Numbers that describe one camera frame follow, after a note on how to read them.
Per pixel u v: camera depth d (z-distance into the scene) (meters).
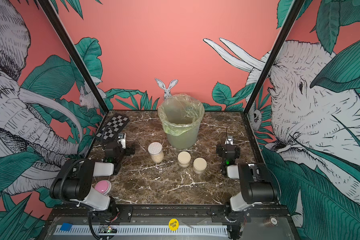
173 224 0.71
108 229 0.70
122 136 0.82
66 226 0.70
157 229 0.70
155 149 0.85
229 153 0.72
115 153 0.73
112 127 1.07
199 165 0.84
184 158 0.87
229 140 0.80
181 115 1.02
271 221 0.67
